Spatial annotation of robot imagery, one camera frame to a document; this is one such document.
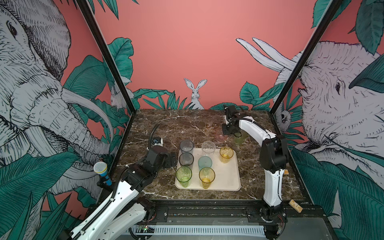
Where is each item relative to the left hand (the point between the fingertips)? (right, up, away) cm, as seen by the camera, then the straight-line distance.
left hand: (167, 152), depth 74 cm
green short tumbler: (+44, +3, +25) cm, 51 cm away
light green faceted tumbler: (+8, -15, +9) cm, 19 cm away
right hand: (+33, +11, +23) cm, 42 cm away
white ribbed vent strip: (+36, -36, -4) cm, 51 cm away
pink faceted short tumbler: (+32, +5, +26) cm, 41 cm away
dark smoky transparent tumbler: (+9, -6, +10) cm, 15 cm away
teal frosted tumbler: (+20, -8, +12) cm, 24 cm away
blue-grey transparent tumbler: (+8, 0, +23) cm, 24 cm away
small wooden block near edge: (+69, -14, +14) cm, 72 cm away
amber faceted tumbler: (+34, -4, +20) cm, 40 cm away
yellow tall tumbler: (+20, -13, +5) cm, 25 cm away
